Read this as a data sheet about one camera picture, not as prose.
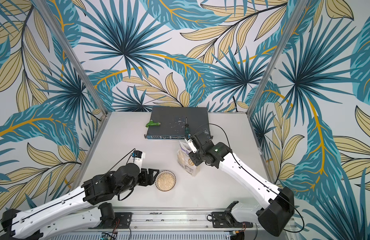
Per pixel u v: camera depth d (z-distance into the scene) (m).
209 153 0.52
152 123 1.06
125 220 0.73
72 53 0.84
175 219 0.75
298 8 0.69
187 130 1.01
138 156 0.62
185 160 0.81
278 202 0.40
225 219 0.66
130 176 0.50
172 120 1.10
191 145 0.68
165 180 0.81
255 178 0.44
